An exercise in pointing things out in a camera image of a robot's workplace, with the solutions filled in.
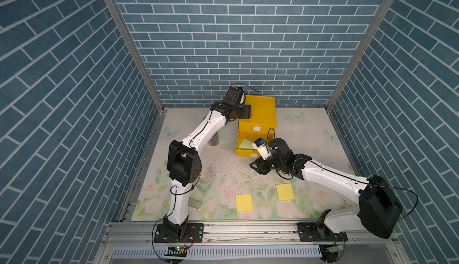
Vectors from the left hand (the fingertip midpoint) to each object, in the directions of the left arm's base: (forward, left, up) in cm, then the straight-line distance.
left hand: (251, 112), depth 90 cm
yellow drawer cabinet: (-7, -5, +1) cm, 9 cm away
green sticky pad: (-11, +2, -13) cm, 18 cm away
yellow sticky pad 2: (-33, -16, -21) cm, 42 cm away
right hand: (-24, -1, -10) cm, 26 cm away
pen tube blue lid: (-6, +19, -17) cm, 27 cm away
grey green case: (-39, +26, -20) cm, 51 cm away
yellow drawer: (-4, -1, -16) cm, 17 cm away
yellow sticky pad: (-38, +3, -23) cm, 44 cm away
